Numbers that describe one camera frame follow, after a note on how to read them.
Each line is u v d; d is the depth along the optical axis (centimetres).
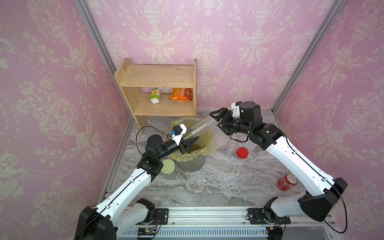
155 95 95
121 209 44
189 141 63
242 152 96
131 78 78
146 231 72
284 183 78
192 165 79
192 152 67
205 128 70
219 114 61
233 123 58
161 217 74
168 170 76
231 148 97
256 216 73
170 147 61
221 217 76
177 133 57
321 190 39
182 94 96
